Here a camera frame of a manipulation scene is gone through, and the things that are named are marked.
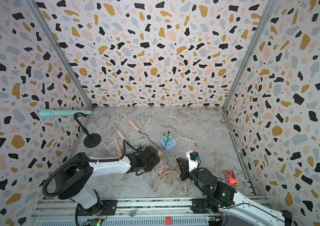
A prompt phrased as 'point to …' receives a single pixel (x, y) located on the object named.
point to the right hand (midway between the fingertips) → (180, 160)
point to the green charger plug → (170, 136)
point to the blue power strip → (170, 144)
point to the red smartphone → (230, 178)
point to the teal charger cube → (164, 138)
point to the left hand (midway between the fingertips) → (164, 160)
